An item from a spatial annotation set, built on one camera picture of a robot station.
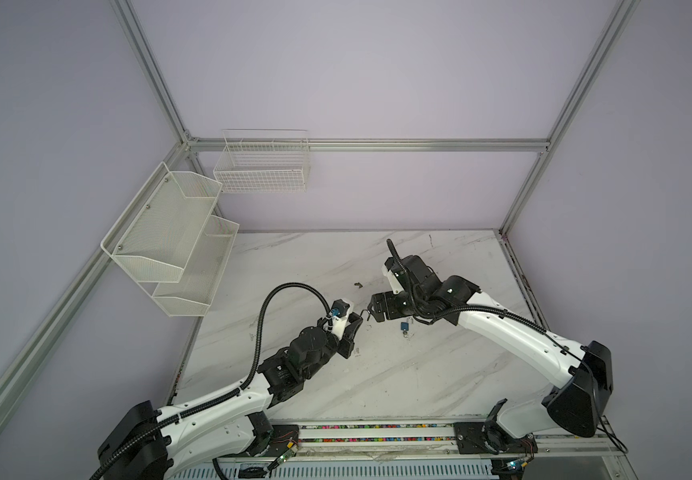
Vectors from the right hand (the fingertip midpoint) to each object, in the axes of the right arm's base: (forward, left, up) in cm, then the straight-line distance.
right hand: (379, 304), depth 77 cm
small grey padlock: (-4, +3, +2) cm, 5 cm away
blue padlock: (+3, -9, -19) cm, 21 cm away
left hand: (-3, +6, -1) cm, 7 cm away
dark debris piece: (+20, +6, -19) cm, 28 cm away
